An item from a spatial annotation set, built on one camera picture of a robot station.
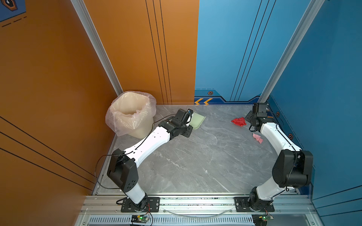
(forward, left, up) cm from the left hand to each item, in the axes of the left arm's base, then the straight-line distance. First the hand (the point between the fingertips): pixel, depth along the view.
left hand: (189, 127), depth 84 cm
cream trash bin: (+3, +33, +8) cm, 34 cm away
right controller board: (-43, -37, -19) cm, 60 cm away
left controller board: (-44, +25, -20) cm, 54 cm away
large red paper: (+16, -39, -14) cm, 45 cm away
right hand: (+9, -40, 0) cm, 41 cm away
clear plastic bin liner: (+2, +47, +6) cm, 47 cm away
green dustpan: (+4, -4, +1) cm, 6 cm away
